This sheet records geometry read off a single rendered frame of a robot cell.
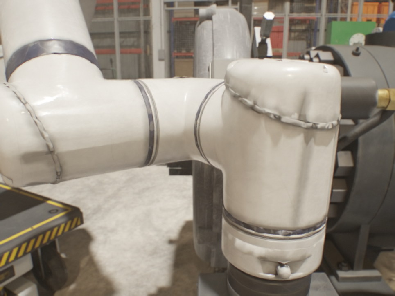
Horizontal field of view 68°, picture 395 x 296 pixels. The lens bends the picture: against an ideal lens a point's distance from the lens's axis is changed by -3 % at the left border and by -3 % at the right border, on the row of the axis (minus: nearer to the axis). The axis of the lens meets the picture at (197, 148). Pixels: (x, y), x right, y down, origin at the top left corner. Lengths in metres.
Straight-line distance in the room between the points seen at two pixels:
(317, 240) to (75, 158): 0.20
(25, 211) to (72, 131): 1.02
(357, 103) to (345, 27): 7.66
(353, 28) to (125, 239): 7.47
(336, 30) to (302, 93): 7.94
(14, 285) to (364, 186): 1.09
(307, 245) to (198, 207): 0.42
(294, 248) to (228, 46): 0.49
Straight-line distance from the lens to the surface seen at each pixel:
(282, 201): 0.22
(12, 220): 1.21
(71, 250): 1.58
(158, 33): 8.41
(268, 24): 0.59
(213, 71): 0.50
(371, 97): 0.57
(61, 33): 0.31
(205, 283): 0.31
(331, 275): 0.97
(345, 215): 0.84
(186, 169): 0.78
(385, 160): 0.79
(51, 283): 1.31
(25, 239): 1.06
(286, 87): 0.20
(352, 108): 0.56
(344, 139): 0.66
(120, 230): 1.67
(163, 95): 0.28
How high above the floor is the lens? 0.81
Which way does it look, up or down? 14 degrees down
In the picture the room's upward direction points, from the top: straight up
